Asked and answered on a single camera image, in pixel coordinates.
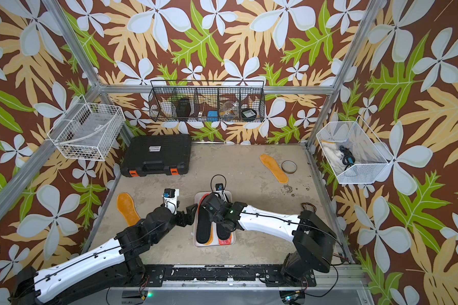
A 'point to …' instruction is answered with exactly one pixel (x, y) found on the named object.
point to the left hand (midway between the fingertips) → (190, 202)
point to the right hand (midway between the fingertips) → (212, 208)
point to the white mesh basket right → (353, 150)
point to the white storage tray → (214, 224)
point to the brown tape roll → (289, 166)
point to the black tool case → (156, 154)
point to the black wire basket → (203, 100)
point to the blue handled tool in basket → (348, 159)
